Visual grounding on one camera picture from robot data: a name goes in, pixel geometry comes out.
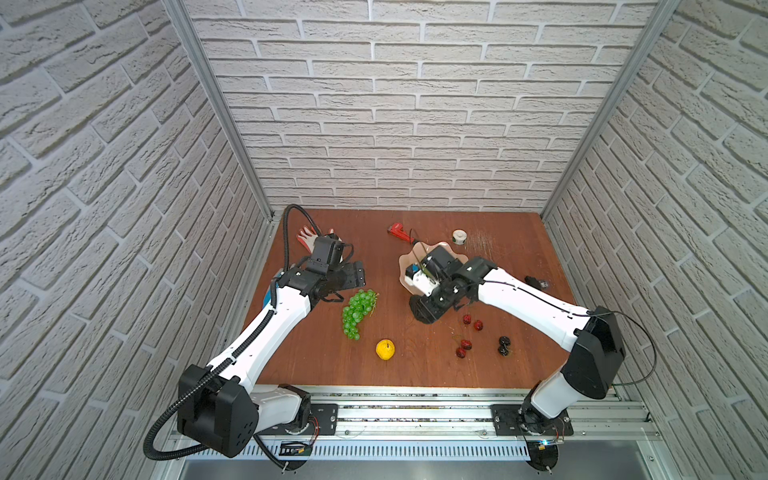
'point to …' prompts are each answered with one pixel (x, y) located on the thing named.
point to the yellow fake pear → (385, 349)
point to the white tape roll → (460, 236)
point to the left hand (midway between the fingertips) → (352, 269)
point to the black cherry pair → (503, 348)
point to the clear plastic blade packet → (543, 284)
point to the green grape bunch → (359, 305)
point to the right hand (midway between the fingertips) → (427, 300)
